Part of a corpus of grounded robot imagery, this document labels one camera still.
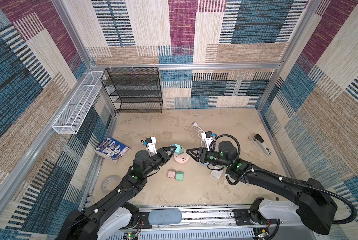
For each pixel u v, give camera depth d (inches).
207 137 27.4
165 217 28.4
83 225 15.9
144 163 23.3
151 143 28.5
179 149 29.6
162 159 27.0
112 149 37.9
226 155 23.4
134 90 43.8
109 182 33.4
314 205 15.9
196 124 43.4
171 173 34.2
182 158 36.1
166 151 27.7
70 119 28.1
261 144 38.1
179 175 34.1
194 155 27.6
